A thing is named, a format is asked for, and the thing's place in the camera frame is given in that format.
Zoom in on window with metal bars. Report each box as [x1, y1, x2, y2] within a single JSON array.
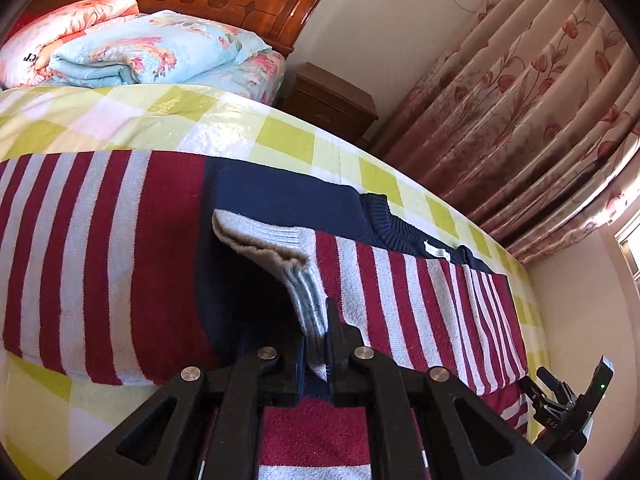
[[615, 211, 640, 286]]

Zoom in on black camera box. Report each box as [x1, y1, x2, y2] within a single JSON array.
[[582, 356, 614, 415]]

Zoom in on dark wooden nightstand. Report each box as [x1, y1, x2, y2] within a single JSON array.
[[278, 63, 378, 144]]

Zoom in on pink floral curtain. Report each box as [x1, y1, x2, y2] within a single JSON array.
[[371, 0, 639, 264]]

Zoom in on floral pillow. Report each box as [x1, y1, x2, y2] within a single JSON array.
[[186, 50, 286, 105]]

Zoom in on light blue floral quilt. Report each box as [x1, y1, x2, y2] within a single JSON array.
[[49, 10, 269, 88]]

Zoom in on red white navy striped sweater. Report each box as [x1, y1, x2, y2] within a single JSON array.
[[1, 151, 528, 479]]

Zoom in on yellow checkered bed cover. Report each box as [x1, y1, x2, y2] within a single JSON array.
[[1, 84, 549, 479]]

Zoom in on pink floral quilt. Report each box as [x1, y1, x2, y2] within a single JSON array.
[[1, 0, 139, 89]]

